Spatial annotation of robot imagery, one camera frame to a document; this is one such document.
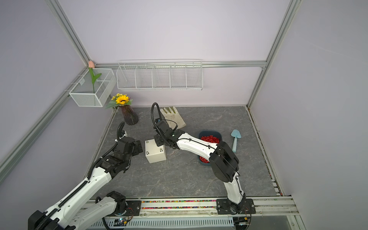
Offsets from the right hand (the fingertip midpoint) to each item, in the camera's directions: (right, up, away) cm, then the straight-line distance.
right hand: (158, 136), depth 86 cm
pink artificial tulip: (-42, +37, +4) cm, 56 cm away
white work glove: (+4, +16, +30) cm, 34 cm away
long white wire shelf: (-1, +41, +12) cm, 43 cm away
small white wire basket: (-40, +25, -7) cm, 48 cm away
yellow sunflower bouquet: (-26, +23, +5) cm, 35 cm away
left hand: (-14, -4, -6) cm, 15 cm away
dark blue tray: (+38, +1, +11) cm, 39 cm away
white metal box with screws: (-1, -9, -3) cm, 10 cm away
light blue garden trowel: (+53, 0, +16) cm, 55 cm away
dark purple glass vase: (-25, +12, +21) cm, 35 cm away
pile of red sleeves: (+34, -3, +14) cm, 37 cm away
